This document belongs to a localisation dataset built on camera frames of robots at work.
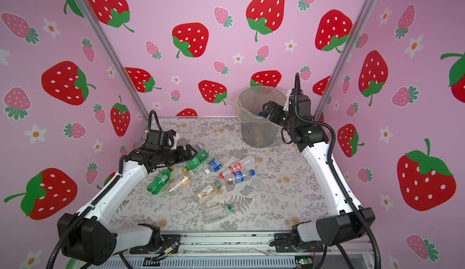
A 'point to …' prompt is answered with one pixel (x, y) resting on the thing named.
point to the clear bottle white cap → (198, 147)
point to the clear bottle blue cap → (238, 177)
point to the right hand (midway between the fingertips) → (270, 108)
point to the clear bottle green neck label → (214, 213)
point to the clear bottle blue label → (215, 165)
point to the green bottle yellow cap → (201, 156)
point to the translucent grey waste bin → (257, 131)
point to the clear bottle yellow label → (180, 182)
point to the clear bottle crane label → (209, 191)
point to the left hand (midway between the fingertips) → (190, 153)
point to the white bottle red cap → (241, 165)
